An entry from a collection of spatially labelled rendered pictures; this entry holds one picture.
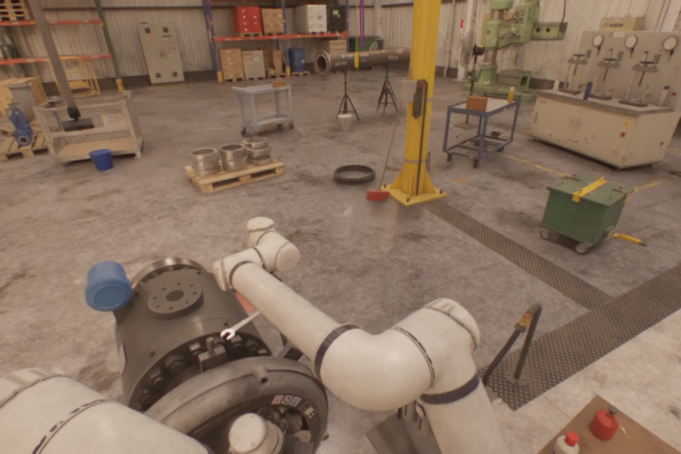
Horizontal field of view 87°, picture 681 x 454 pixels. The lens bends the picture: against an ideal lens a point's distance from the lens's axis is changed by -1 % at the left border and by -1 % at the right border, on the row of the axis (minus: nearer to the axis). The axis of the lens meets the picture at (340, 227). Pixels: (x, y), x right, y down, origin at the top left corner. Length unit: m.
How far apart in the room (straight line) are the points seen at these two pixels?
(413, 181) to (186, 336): 3.54
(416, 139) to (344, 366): 3.90
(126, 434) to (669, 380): 2.92
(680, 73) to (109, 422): 6.76
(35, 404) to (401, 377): 0.46
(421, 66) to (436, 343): 3.78
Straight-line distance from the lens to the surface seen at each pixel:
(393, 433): 2.22
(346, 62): 8.03
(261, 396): 1.27
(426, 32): 4.24
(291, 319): 0.76
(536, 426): 2.45
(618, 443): 1.94
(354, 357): 0.62
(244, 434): 1.02
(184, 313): 1.62
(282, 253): 1.06
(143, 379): 1.58
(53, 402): 0.55
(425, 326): 0.67
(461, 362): 0.70
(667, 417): 2.85
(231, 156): 5.28
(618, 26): 11.68
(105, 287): 1.73
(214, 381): 1.23
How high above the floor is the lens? 1.90
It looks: 29 degrees down
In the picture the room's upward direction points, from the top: 1 degrees counter-clockwise
